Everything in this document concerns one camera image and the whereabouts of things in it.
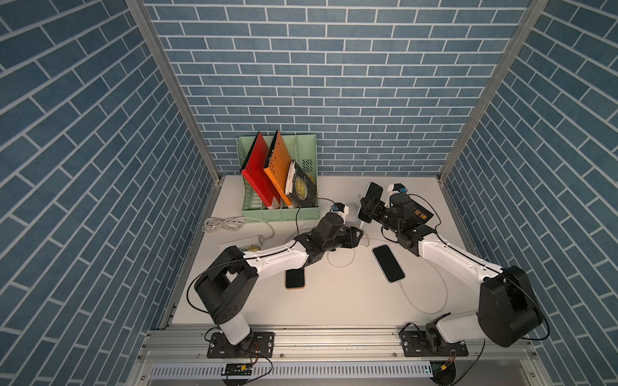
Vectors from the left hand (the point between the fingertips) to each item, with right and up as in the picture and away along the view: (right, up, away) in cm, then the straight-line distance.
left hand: (365, 235), depth 82 cm
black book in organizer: (-24, +16, +15) cm, 33 cm away
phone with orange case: (-25, -16, +4) cm, 30 cm away
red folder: (-40, +23, +4) cm, 46 cm away
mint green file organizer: (-38, +38, +19) cm, 57 cm away
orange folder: (-32, +25, +7) cm, 41 cm away
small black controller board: (-41, -39, -10) cm, 57 cm away
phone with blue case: (+11, -13, +10) cm, 20 cm away
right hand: (+2, +11, +3) cm, 12 cm away
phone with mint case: (+3, +16, +3) cm, 16 cm away
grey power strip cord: (-52, +3, +16) cm, 55 cm away
